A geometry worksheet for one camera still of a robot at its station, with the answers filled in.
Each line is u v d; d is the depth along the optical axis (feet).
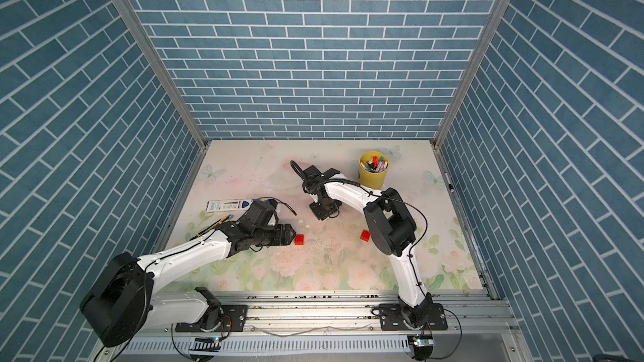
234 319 2.41
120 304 1.33
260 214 2.19
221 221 3.07
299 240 2.92
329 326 2.42
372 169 3.25
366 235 2.96
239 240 1.99
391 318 2.42
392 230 1.75
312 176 2.52
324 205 2.64
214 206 3.16
